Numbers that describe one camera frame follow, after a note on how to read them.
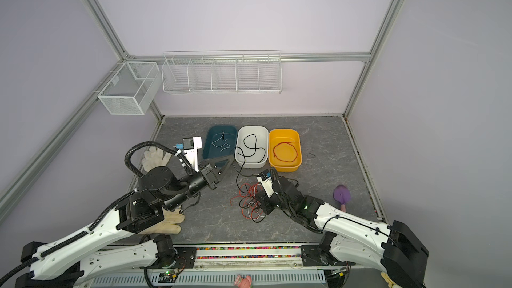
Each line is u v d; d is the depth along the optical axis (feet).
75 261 1.37
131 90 3.26
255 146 3.46
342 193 2.90
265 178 2.24
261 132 3.56
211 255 2.46
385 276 2.26
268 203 2.24
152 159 3.34
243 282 2.19
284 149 3.44
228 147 3.43
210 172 1.58
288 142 3.55
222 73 3.28
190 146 1.62
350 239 1.57
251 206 2.67
